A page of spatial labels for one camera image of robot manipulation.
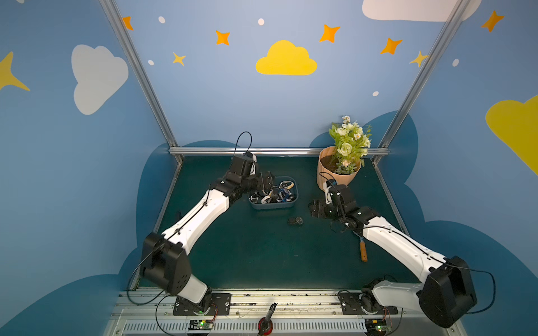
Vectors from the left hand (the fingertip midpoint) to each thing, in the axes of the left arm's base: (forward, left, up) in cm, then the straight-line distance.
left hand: (270, 178), depth 82 cm
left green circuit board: (-47, +22, -24) cm, 57 cm away
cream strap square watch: (+11, -8, -19) cm, 24 cm away
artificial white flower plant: (+17, -35, +5) cm, 39 cm away
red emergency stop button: (-48, -1, -14) cm, 50 cm away
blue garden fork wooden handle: (-19, -40, -21) cm, 49 cm away
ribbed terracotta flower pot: (+11, -25, -6) cm, 28 cm away
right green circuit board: (-46, -39, -24) cm, 65 cm away
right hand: (-5, -21, -9) cm, 24 cm away
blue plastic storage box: (+1, -8, -22) cm, 24 cm away
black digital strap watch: (+4, +7, -21) cm, 22 cm away
